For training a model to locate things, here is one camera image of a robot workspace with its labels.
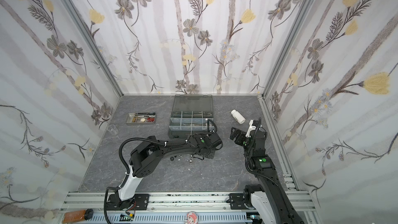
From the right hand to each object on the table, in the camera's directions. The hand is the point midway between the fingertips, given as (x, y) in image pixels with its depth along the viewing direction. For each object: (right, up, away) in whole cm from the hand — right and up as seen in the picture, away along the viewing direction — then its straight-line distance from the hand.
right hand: (241, 130), depth 80 cm
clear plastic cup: (-77, -2, +16) cm, 79 cm away
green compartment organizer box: (-29, +6, +28) cm, 41 cm away
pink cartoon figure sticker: (-25, -37, -12) cm, 47 cm away
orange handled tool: (-75, -36, -12) cm, 84 cm away
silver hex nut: (-29, -7, -20) cm, 36 cm away
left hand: (-14, -15, +10) cm, 23 cm away
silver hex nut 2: (-27, -19, +6) cm, 34 cm away
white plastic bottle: (+4, +6, +25) cm, 26 cm away
